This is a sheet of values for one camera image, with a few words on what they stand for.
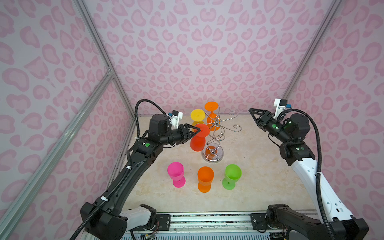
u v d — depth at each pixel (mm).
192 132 659
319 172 440
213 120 747
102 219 364
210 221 750
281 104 597
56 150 559
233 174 797
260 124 605
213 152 967
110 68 903
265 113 593
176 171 797
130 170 446
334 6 693
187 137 595
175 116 643
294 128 493
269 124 590
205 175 790
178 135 607
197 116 750
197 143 802
